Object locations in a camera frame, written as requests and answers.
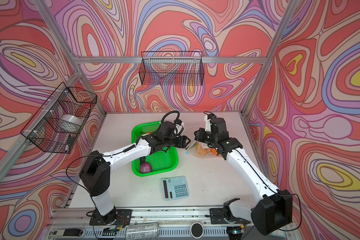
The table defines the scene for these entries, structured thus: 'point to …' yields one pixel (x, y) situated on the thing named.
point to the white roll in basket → (69, 123)
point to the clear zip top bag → (209, 154)
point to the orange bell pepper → (214, 151)
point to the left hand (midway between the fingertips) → (189, 139)
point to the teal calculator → (174, 188)
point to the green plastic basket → (162, 162)
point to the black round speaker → (196, 230)
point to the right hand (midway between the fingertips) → (195, 135)
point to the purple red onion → (145, 167)
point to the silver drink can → (142, 231)
